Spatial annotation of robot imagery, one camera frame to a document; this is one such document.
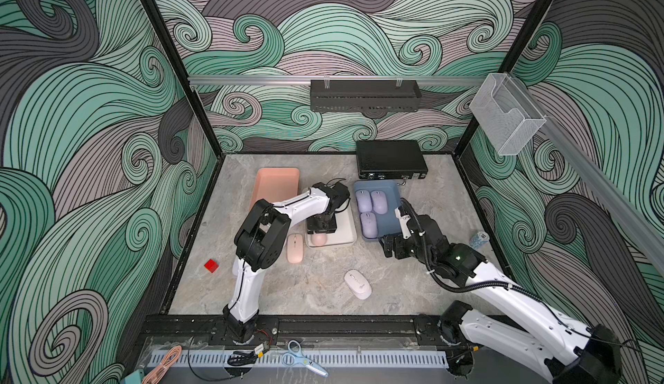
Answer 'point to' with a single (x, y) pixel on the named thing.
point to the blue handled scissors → (296, 356)
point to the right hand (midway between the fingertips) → (389, 237)
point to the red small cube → (211, 265)
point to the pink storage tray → (274, 184)
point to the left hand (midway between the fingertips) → (323, 229)
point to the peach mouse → (295, 248)
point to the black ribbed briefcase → (390, 159)
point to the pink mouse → (319, 240)
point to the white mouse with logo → (358, 284)
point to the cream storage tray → (345, 233)
